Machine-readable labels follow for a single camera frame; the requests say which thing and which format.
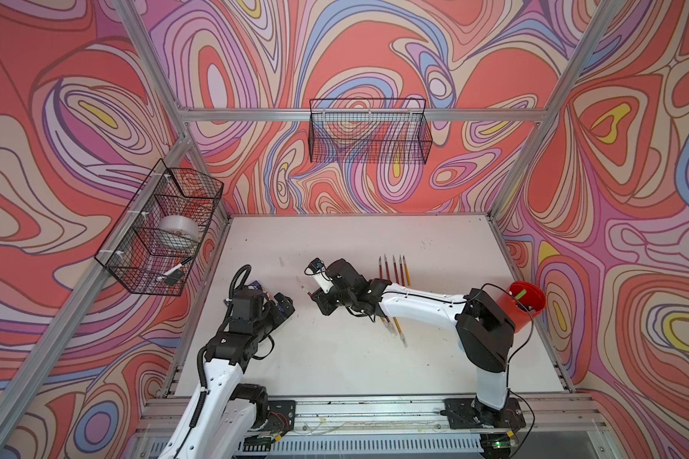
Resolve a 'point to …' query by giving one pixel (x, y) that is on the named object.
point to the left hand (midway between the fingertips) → (286, 307)
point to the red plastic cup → (521, 303)
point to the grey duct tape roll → (178, 230)
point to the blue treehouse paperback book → (255, 284)
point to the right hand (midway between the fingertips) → (315, 302)
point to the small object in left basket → (173, 276)
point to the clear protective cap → (281, 261)
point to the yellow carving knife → (406, 273)
